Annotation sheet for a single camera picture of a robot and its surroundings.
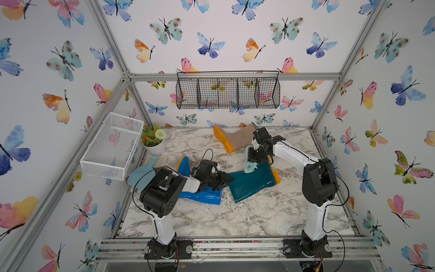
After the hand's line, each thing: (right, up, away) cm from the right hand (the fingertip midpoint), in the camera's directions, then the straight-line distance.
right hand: (249, 158), depth 94 cm
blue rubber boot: (-22, -18, -8) cm, 29 cm away
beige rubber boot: (-3, +12, +18) cm, 21 cm away
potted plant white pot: (-53, +10, 0) cm, 54 cm away
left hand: (-9, -11, -2) cm, 14 cm away
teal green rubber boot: (-2, -14, -2) cm, 14 cm away
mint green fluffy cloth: (-1, -4, -7) cm, 8 cm away
